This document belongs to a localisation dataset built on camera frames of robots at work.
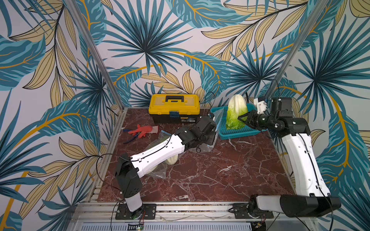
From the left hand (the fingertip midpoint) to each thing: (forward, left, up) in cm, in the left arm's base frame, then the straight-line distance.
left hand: (211, 136), depth 75 cm
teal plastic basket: (+11, -12, -14) cm, 21 cm away
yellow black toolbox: (+27, +21, -7) cm, 35 cm away
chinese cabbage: (-5, +21, -18) cm, 28 cm away
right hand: (+4, -13, +10) cm, 17 cm away
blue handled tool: (+13, +48, -22) cm, 55 cm away
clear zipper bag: (+14, -5, +3) cm, 15 cm away
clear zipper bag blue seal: (-12, +27, -18) cm, 35 cm away
